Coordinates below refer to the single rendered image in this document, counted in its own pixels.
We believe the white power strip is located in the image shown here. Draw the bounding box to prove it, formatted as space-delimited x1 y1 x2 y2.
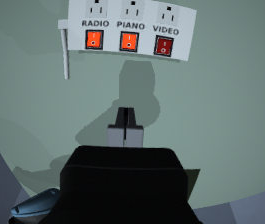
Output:
58 0 197 80

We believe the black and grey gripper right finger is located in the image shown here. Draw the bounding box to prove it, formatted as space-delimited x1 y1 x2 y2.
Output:
125 107 144 148

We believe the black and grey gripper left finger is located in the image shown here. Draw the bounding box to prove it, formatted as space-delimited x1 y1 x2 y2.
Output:
107 107 126 147

